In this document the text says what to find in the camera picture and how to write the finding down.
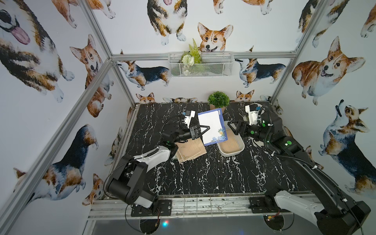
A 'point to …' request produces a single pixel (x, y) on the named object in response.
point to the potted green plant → (218, 100)
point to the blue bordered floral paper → (216, 133)
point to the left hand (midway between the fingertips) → (211, 128)
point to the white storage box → (239, 140)
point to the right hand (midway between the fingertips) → (231, 122)
